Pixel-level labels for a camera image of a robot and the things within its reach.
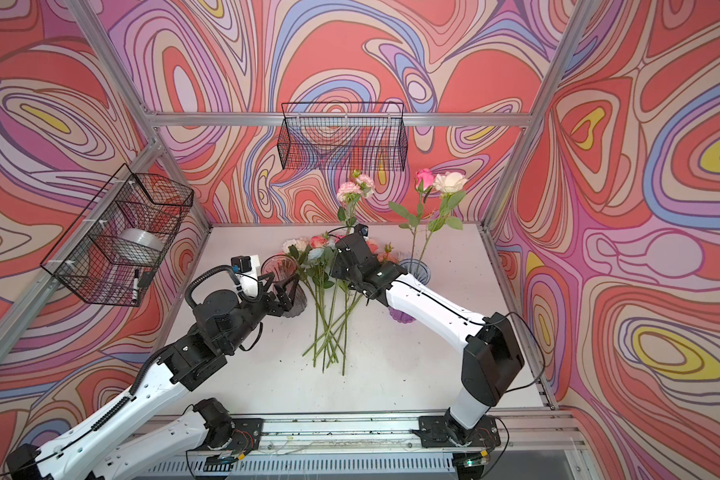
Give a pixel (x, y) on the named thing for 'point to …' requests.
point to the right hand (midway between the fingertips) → (338, 268)
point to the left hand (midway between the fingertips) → (290, 275)
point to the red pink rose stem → (319, 242)
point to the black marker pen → (136, 288)
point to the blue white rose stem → (316, 255)
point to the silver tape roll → (144, 237)
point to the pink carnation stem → (350, 193)
